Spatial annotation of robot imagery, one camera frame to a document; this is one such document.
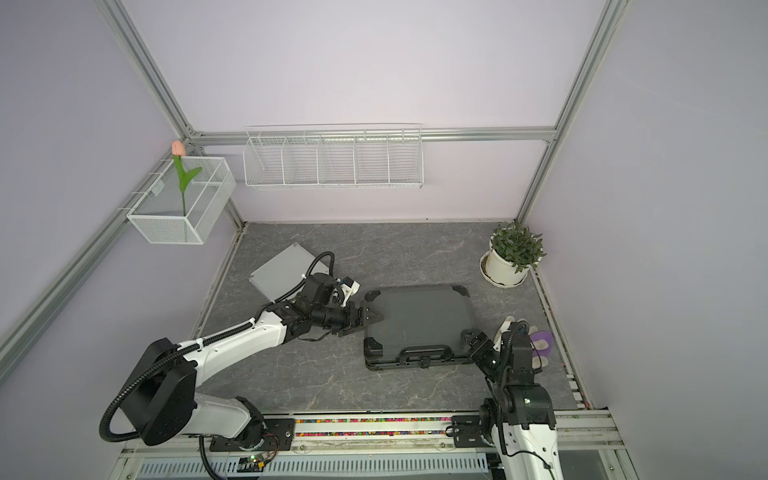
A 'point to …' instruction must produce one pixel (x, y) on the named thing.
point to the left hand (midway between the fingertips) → (374, 325)
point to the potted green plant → (514, 248)
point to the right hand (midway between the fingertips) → (470, 338)
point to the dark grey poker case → (421, 327)
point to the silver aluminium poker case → (281, 274)
